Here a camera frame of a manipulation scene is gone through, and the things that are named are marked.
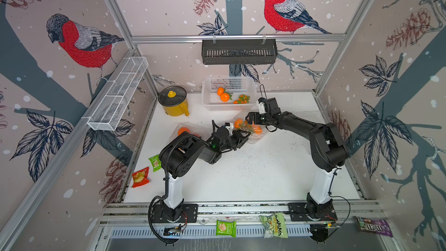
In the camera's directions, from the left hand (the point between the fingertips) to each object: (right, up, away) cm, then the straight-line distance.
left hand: (253, 133), depth 87 cm
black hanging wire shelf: (-6, +47, +17) cm, 51 cm away
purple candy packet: (+48, -35, -18) cm, 62 cm away
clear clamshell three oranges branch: (+1, -4, +9) cm, 10 cm away
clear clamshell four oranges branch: (+40, +8, +21) cm, 45 cm away
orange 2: (+3, +1, +9) cm, 9 cm away
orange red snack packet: (-55, -20, -6) cm, 59 cm away
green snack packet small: (-14, -36, -18) cm, 43 cm away
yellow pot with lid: (-47, +18, +19) cm, 54 cm away
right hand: (+1, +8, +12) cm, 14 cm away
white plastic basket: (-6, +28, +35) cm, 45 cm away
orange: (-8, +4, +11) cm, 14 cm away
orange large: (-39, +1, +9) cm, 40 cm away
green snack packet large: (+6, -35, -17) cm, 40 cm away
